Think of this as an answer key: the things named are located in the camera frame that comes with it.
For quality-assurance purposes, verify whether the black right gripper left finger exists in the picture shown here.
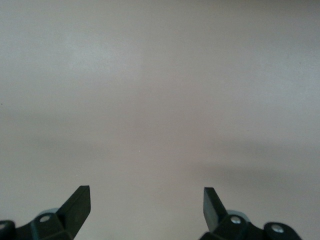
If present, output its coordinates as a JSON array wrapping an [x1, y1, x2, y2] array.
[[0, 185, 91, 240]]

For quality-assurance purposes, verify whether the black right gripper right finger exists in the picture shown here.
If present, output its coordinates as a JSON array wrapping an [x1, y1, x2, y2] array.
[[198, 187, 304, 240]]

